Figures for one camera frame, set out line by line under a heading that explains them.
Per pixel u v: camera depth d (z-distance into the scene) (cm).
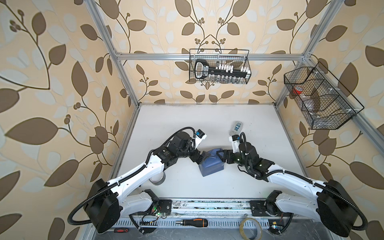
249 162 63
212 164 77
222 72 83
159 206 74
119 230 67
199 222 69
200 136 67
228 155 72
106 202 39
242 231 66
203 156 68
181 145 61
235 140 74
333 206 40
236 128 102
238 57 91
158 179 80
